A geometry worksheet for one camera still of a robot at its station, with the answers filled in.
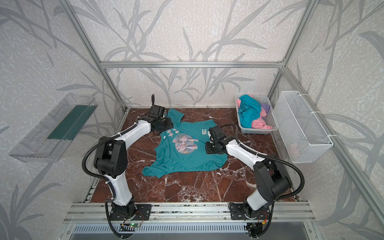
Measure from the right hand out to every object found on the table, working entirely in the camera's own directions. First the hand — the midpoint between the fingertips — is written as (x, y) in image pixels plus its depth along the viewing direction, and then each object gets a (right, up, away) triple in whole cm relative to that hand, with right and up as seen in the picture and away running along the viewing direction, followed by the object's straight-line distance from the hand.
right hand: (207, 144), depth 90 cm
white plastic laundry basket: (+46, +17, +15) cm, 51 cm away
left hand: (-23, +15, +6) cm, 28 cm away
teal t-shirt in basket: (+30, +22, +15) cm, 40 cm away
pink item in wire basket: (+43, +1, -15) cm, 46 cm away
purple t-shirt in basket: (+45, +25, +21) cm, 55 cm away
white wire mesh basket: (+38, +8, -28) cm, 48 cm away
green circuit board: (-36, -35, -20) cm, 54 cm away
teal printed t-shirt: (-16, -4, +9) cm, 19 cm away
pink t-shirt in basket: (+37, +13, +13) cm, 41 cm away
